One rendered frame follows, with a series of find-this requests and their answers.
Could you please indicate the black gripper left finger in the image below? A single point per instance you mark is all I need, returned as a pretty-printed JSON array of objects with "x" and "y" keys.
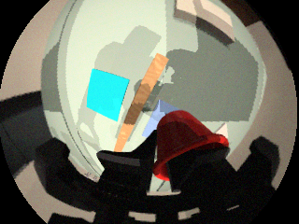
[{"x": 137, "y": 162}]

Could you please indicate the tan wooden bar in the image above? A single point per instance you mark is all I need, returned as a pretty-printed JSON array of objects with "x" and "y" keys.
[{"x": 143, "y": 92}]

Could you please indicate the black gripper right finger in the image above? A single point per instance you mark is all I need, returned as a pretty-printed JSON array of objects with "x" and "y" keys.
[{"x": 181, "y": 166}]

